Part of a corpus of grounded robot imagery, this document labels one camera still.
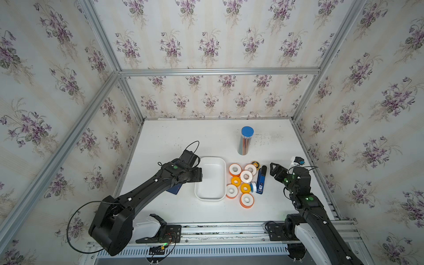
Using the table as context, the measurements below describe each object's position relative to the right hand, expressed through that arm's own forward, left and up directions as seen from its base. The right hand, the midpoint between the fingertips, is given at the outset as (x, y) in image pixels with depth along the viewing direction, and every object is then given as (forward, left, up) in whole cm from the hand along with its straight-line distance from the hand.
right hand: (278, 167), depth 83 cm
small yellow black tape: (+7, +8, -10) cm, 15 cm away
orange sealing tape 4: (-9, +24, -10) cm, 27 cm away
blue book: (-9, +54, -9) cm, 55 cm away
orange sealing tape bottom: (-14, +16, -10) cm, 24 cm away
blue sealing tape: (-8, +13, -8) cm, 18 cm away
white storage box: (-6, +34, -11) cm, 36 cm away
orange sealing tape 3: (-1, +15, -10) cm, 18 cm away
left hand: (-5, +40, -3) cm, 41 cm away
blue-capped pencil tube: (+16, +16, +7) cm, 23 cm away
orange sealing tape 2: (+4, +12, -9) cm, 15 cm away
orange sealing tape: (+2, +21, -7) cm, 23 cm away
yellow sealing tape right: (-8, +15, -10) cm, 19 cm away
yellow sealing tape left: (-3, +20, -10) cm, 22 cm away
